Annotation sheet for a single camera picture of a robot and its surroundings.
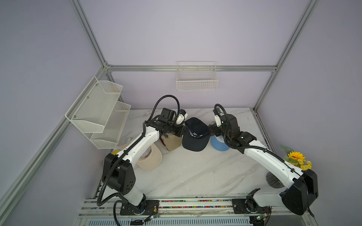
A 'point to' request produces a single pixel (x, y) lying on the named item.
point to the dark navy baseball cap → (196, 135)
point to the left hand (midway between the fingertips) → (185, 132)
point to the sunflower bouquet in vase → (296, 158)
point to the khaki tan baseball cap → (171, 141)
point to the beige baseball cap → (151, 159)
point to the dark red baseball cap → (162, 140)
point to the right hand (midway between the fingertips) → (218, 123)
